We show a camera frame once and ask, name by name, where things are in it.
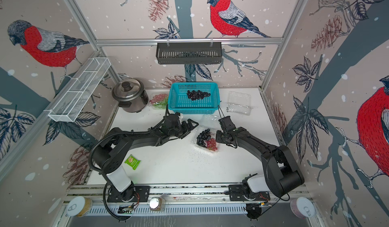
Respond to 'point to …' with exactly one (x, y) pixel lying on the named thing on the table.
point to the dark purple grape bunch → (196, 95)
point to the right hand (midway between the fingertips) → (219, 135)
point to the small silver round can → (155, 203)
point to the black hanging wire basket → (189, 53)
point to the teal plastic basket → (180, 104)
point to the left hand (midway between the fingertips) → (198, 125)
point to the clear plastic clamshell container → (151, 96)
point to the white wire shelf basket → (75, 97)
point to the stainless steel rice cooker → (130, 93)
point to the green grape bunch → (162, 105)
